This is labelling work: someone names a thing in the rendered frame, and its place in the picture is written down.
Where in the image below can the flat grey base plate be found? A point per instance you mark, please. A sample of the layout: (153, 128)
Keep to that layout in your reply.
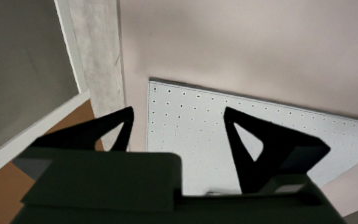
(188, 120)

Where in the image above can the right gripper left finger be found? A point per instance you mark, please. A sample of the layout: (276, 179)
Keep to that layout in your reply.
(83, 136)

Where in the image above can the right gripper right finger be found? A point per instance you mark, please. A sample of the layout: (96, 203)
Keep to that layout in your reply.
(285, 150)

